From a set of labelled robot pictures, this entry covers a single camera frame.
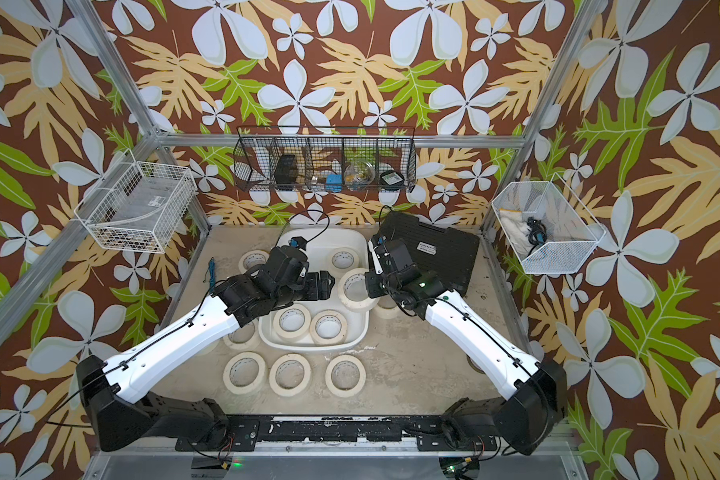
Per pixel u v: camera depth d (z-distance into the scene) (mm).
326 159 976
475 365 461
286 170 983
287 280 557
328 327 924
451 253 1069
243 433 737
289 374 841
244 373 821
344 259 1099
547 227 838
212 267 1071
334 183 955
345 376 841
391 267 577
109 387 393
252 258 1078
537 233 811
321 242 626
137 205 795
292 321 926
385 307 930
